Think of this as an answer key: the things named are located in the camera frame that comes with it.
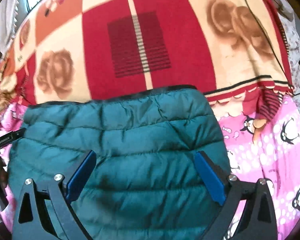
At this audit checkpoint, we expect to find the dark green puffer jacket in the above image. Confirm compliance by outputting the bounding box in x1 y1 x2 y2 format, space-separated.
8 86 230 239

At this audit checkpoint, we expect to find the pink penguin bed sheet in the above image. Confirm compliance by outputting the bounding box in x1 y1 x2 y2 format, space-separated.
0 97 300 239

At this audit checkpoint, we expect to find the red orange rose blanket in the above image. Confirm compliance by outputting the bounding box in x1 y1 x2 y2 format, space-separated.
0 0 293 115

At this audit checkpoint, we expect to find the white curtain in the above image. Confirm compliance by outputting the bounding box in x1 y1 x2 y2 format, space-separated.
0 0 31 55

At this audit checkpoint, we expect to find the thin black cable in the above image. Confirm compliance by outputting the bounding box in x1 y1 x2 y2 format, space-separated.
243 0 300 97

